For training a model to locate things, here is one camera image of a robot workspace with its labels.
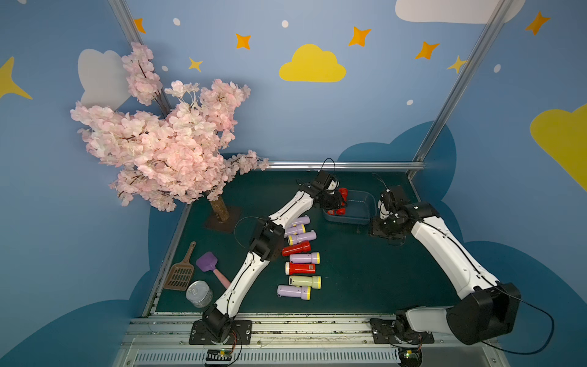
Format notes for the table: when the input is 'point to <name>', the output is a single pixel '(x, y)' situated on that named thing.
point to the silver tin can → (200, 293)
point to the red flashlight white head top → (340, 212)
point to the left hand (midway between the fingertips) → (346, 201)
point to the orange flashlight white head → (299, 268)
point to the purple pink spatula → (208, 261)
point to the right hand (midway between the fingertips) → (380, 228)
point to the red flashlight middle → (303, 246)
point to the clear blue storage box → (361, 209)
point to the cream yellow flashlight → (314, 281)
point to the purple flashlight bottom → (303, 292)
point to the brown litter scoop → (180, 274)
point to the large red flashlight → (344, 193)
